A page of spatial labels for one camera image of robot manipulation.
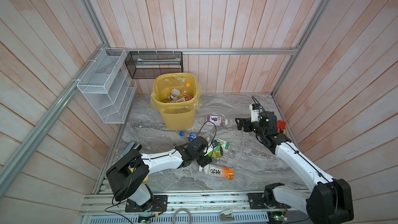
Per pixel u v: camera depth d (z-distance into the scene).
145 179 0.80
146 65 1.01
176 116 0.87
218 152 0.80
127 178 0.43
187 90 0.94
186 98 0.83
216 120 1.01
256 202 0.73
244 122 0.75
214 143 0.73
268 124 0.61
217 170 0.79
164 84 0.95
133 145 0.90
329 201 0.40
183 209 0.72
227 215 0.70
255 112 0.73
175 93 0.93
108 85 0.68
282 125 0.97
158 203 0.73
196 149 0.65
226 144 0.90
